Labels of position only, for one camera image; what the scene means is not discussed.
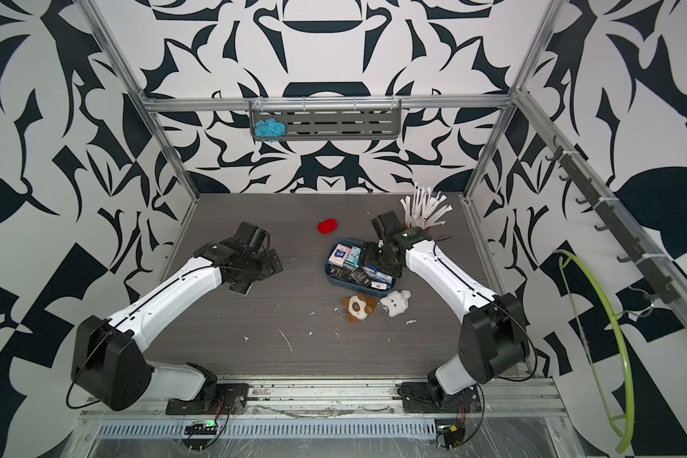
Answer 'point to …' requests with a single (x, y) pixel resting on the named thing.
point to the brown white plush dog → (359, 306)
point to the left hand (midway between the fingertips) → (265, 265)
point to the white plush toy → (395, 302)
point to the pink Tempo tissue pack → (340, 255)
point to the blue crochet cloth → (270, 128)
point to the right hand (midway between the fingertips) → (366, 259)
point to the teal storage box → (376, 287)
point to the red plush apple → (327, 226)
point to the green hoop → (623, 435)
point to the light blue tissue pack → (385, 278)
